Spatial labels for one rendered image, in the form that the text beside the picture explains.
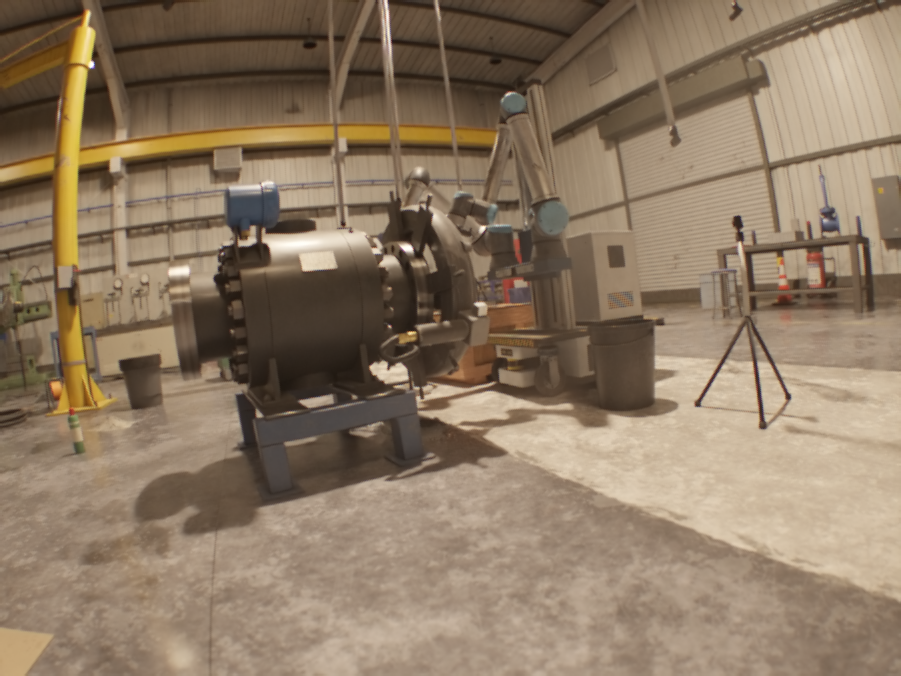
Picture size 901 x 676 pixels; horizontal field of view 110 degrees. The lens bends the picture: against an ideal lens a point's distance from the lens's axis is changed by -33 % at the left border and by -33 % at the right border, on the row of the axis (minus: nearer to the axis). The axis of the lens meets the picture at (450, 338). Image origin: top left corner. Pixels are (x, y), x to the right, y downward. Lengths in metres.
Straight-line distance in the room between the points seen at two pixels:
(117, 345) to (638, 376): 7.47
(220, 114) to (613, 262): 12.43
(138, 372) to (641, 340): 3.64
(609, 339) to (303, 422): 1.25
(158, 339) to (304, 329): 6.32
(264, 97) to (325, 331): 12.77
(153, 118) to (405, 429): 13.20
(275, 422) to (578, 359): 1.53
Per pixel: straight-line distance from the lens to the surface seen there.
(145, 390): 4.17
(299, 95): 14.33
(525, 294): 3.46
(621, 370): 2.02
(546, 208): 2.21
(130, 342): 8.04
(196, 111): 14.10
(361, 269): 1.69
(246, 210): 1.62
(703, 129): 10.99
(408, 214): 2.03
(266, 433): 1.50
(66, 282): 4.85
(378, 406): 1.58
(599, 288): 2.59
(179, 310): 1.63
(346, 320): 1.66
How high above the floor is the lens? 0.54
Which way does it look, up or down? 4 degrees down
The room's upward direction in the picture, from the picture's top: 7 degrees counter-clockwise
